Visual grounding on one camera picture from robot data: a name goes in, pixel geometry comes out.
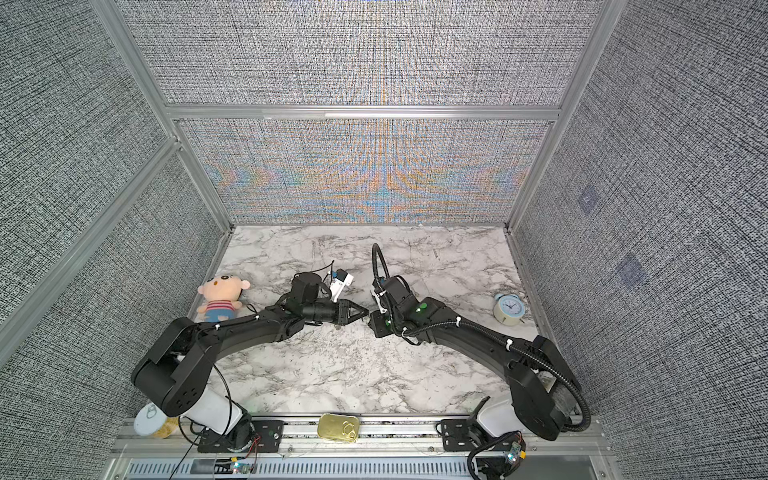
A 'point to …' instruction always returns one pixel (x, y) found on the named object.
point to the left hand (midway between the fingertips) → (366, 314)
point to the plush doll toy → (221, 293)
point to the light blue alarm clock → (509, 309)
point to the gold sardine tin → (338, 427)
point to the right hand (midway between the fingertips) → (374, 321)
